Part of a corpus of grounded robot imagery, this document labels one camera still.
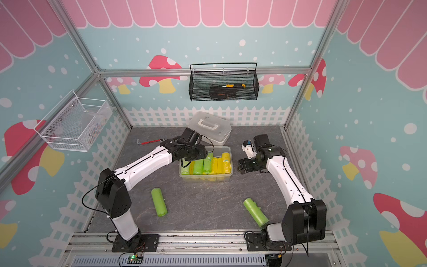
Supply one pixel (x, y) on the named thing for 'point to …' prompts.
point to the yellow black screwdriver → (231, 85)
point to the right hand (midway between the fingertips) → (247, 166)
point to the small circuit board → (134, 260)
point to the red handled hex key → (139, 143)
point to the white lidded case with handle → (210, 128)
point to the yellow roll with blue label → (220, 166)
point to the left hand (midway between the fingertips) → (203, 156)
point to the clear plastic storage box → (209, 178)
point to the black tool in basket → (221, 92)
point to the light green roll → (185, 170)
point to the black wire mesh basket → (208, 85)
